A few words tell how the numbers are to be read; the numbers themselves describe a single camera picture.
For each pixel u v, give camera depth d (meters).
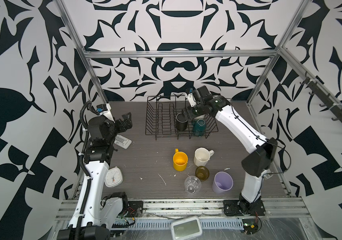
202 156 0.87
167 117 1.07
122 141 0.96
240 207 0.68
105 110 0.61
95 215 0.40
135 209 0.73
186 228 0.67
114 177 0.81
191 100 0.70
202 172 0.84
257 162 0.55
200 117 0.92
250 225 0.71
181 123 0.96
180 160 0.89
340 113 0.55
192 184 0.82
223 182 0.77
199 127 0.94
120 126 0.64
